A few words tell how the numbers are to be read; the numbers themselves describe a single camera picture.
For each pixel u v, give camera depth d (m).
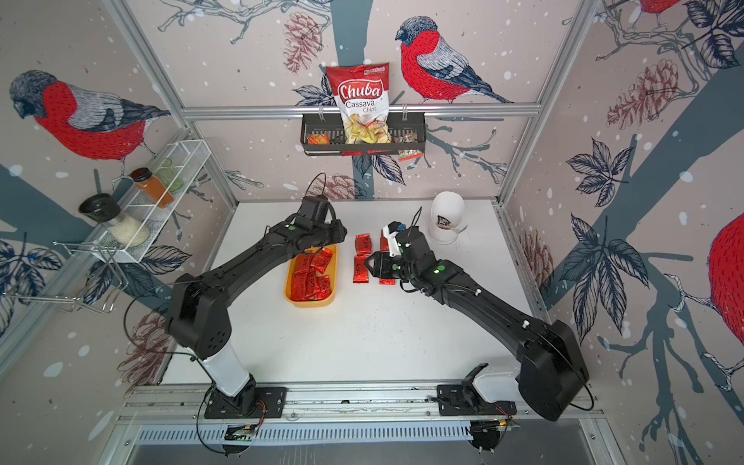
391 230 0.73
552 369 0.40
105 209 0.61
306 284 0.92
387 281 0.95
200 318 0.46
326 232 0.76
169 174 0.76
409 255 0.61
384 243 1.07
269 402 0.73
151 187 0.71
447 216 1.07
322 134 0.94
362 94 0.81
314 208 0.68
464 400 0.67
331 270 0.99
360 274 0.98
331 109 0.92
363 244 1.07
